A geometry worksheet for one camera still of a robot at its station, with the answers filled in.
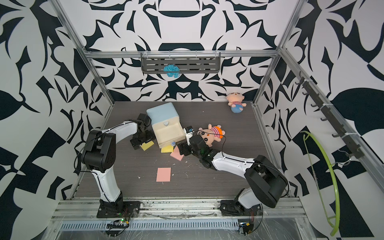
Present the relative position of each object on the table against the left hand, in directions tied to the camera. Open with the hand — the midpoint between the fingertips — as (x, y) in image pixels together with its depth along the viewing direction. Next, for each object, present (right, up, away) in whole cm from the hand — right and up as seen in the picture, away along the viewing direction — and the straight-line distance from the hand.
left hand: (147, 139), depth 98 cm
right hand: (+24, +2, -13) cm, 27 cm away
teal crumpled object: (+17, +43, -7) cm, 47 cm away
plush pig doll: (+41, +4, -6) cm, 42 cm away
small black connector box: (+55, -37, -27) cm, 72 cm away
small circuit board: (-6, -37, -26) cm, 45 cm away
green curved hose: (+79, -7, -46) cm, 92 cm away
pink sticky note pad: (+20, -8, -6) cm, 22 cm away
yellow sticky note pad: (+1, -3, -5) cm, 6 cm away
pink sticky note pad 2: (+13, -18, -13) cm, 26 cm away
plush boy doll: (+62, +28, +17) cm, 70 cm away
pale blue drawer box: (+13, +8, -2) cm, 16 cm away
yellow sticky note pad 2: (+15, -5, -5) cm, 17 cm away
